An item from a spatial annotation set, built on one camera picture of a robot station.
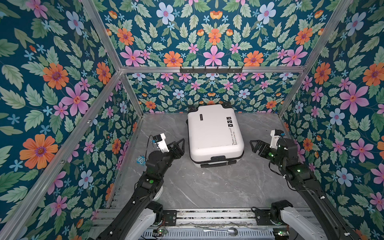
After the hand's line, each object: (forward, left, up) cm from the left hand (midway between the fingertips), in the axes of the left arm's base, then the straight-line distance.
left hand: (183, 138), depth 71 cm
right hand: (-2, -37, -5) cm, 37 cm away
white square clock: (-19, +15, -25) cm, 35 cm away
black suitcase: (+4, -16, -8) cm, 18 cm away
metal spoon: (-37, -21, -27) cm, 50 cm away
